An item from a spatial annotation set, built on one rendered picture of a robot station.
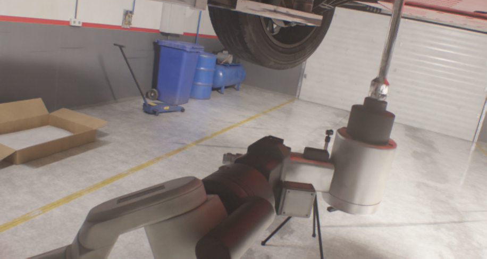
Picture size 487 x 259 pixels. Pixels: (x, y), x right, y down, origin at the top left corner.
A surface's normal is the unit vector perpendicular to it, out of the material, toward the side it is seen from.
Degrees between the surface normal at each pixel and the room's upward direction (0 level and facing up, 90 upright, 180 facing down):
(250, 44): 114
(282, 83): 90
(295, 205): 92
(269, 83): 90
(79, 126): 90
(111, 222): 73
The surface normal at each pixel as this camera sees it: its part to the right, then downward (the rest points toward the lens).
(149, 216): 0.29, -0.02
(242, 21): 0.22, 0.53
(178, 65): -0.37, 0.22
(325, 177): -0.03, 0.27
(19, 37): 0.91, 0.25
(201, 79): 0.30, 0.29
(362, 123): -0.68, 0.09
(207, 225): 0.82, -0.20
